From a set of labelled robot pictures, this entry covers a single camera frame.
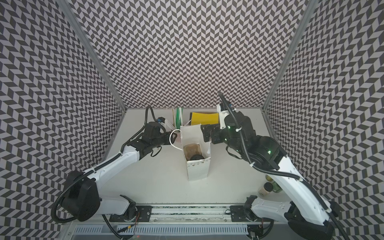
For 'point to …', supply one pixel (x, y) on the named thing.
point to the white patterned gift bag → (193, 134)
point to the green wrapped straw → (179, 117)
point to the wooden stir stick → (173, 118)
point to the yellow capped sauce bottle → (276, 188)
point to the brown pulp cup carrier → (191, 149)
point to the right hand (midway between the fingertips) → (212, 130)
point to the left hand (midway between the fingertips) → (174, 136)
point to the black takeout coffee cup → (196, 157)
